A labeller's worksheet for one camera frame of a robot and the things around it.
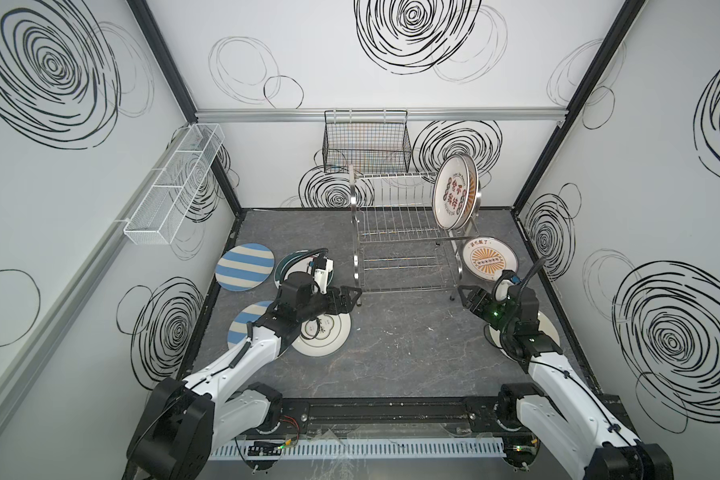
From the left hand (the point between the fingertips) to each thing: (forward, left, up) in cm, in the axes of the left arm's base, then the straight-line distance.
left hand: (353, 291), depth 81 cm
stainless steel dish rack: (+28, -14, -14) cm, 34 cm away
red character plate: (+20, -25, +18) cm, 37 cm away
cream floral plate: (-21, -38, +14) cm, 45 cm away
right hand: (+2, -30, -2) cm, 30 cm away
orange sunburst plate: (+23, -47, -14) cm, 54 cm away
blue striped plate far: (+15, +39, -14) cm, 44 cm away
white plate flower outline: (-8, +9, -14) cm, 18 cm away
